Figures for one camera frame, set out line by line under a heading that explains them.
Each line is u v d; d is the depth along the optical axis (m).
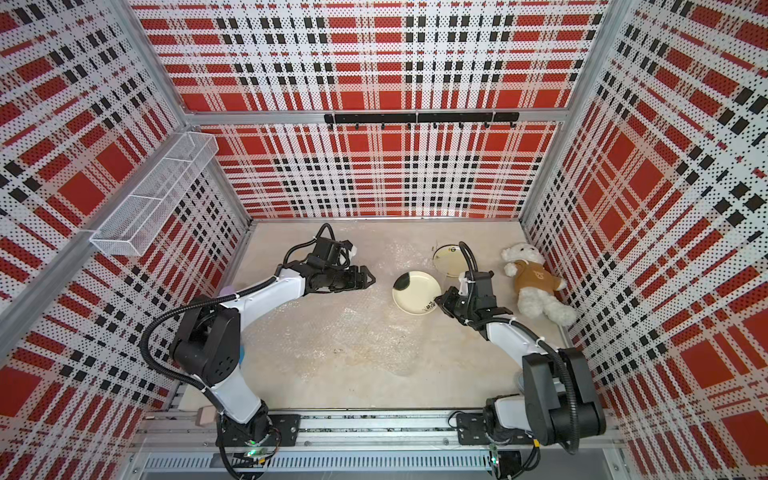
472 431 0.73
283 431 0.73
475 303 0.70
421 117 0.88
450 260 1.11
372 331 0.91
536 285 0.94
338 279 0.78
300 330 0.90
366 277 0.84
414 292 0.91
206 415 0.75
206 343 0.47
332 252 0.74
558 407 0.42
